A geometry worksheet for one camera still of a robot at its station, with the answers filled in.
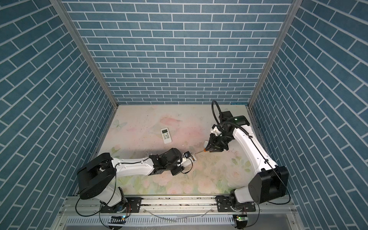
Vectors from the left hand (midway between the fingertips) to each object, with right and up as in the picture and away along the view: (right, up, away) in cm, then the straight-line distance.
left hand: (182, 164), depth 87 cm
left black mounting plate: (-26, -17, -14) cm, 33 cm away
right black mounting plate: (+23, -17, -13) cm, 31 cm away
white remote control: (-13, +16, +13) cm, 24 cm away
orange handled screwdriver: (+13, +11, -11) cm, 20 cm away
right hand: (+14, +13, -12) cm, 22 cm away
